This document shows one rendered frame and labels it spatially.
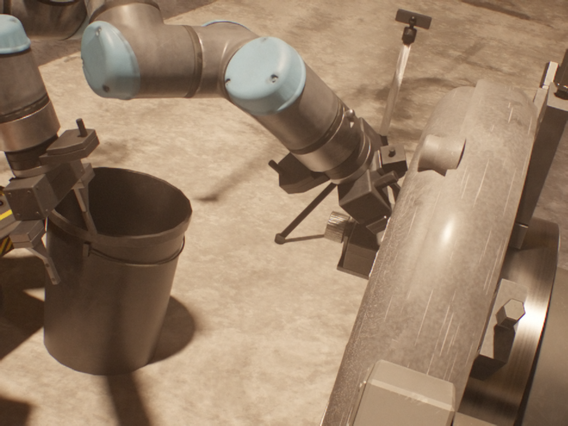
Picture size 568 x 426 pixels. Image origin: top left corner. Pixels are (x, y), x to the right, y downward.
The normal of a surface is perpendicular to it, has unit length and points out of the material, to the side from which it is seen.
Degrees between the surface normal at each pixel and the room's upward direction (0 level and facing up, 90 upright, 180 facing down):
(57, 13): 123
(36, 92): 68
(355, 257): 115
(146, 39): 34
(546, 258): 13
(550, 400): 59
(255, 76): 52
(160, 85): 107
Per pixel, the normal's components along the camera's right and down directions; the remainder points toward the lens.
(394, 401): -0.17, 0.03
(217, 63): 0.56, 0.15
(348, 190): -0.57, -0.49
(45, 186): 0.95, -0.08
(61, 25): 0.44, 0.80
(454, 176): 0.04, -0.59
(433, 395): 0.29, -0.95
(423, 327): -0.11, -0.22
